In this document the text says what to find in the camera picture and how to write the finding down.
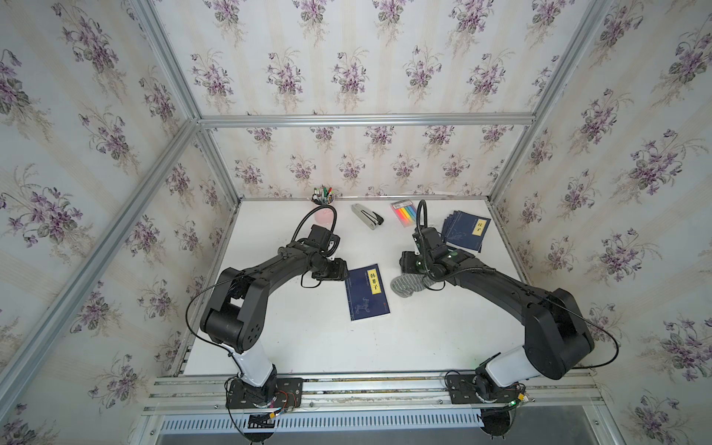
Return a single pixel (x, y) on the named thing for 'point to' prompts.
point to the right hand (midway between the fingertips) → (412, 261)
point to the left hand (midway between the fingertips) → (343, 275)
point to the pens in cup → (323, 196)
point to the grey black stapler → (370, 218)
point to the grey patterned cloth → (405, 285)
